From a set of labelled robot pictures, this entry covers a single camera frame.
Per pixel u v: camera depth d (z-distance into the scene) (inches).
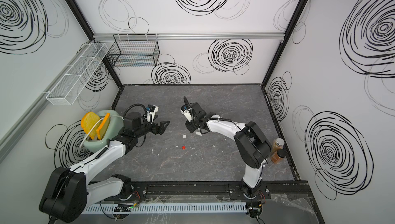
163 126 29.9
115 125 33.2
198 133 36.6
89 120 29.6
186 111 31.7
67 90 28.3
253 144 20.0
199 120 27.3
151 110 28.4
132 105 24.8
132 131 25.3
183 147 34.9
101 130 28.0
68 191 15.5
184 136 36.6
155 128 29.2
